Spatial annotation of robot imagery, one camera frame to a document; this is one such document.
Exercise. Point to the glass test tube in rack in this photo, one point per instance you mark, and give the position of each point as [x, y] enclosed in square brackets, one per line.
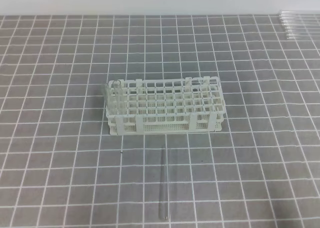
[117, 85]

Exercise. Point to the grey grid tablecloth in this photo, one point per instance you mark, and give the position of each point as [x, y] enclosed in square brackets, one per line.
[60, 167]

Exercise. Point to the white plastic test tube rack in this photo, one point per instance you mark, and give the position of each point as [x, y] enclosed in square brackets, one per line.
[187, 105]

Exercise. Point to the spare glass tubes pile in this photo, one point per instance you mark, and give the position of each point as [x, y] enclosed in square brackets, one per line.
[301, 25]

